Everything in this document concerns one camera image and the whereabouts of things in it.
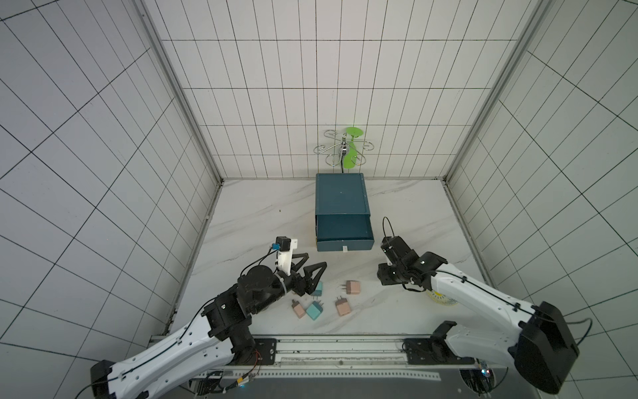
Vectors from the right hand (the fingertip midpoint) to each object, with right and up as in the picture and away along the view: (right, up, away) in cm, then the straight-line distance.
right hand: (375, 273), depth 83 cm
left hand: (-21, +7, -15) cm, 27 cm away
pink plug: (-8, -5, +2) cm, 10 cm away
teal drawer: (-11, +15, -4) cm, 19 cm away
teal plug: (-20, -6, +1) cm, 21 cm away
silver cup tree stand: (-11, +45, +9) cm, 48 cm away
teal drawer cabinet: (-12, +28, +2) cm, 30 cm away
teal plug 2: (-21, -10, -4) cm, 24 cm away
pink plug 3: (-12, -10, -2) cm, 16 cm away
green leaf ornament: (-7, +44, +11) cm, 46 cm away
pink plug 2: (-26, -10, -4) cm, 28 cm away
